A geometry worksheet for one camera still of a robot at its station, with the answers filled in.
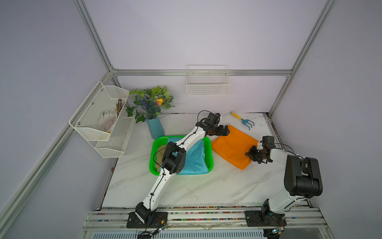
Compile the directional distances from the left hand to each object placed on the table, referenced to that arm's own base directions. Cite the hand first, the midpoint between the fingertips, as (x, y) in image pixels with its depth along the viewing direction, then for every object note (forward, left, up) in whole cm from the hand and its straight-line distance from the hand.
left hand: (223, 132), depth 98 cm
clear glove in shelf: (-9, +66, +21) cm, 70 cm away
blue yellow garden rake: (+18, -20, -9) cm, 28 cm away
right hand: (-13, -15, -9) cm, 22 cm away
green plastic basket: (-6, +40, -1) cm, 41 cm away
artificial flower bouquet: (0, +44, +25) cm, 51 cm away
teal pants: (-21, +19, 0) cm, 28 cm away
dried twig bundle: (0, +62, +23) cm, 66 cm away
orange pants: (-8, -7, -6) cm, 12 cm away
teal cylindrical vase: (+2, +46, +2) cm, 46 cm away
